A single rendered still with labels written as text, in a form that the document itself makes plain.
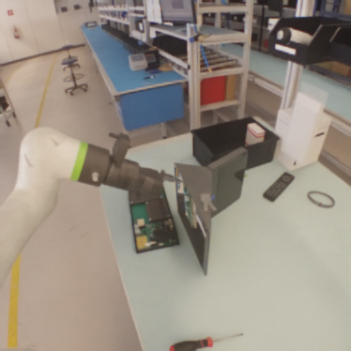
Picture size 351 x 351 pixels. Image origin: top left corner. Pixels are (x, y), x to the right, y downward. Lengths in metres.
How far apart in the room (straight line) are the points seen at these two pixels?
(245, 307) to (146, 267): 0.28
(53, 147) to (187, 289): 0.47
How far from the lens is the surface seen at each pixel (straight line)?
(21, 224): 0.51
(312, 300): 0.71
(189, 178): 0.60
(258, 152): 0.96
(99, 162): 0.53
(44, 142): 0.52
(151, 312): 0.65
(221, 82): 2.42
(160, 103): 2.18
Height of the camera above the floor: 1.61
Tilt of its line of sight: 41 degrees down
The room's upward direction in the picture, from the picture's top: 4 degrees counter-clockwise
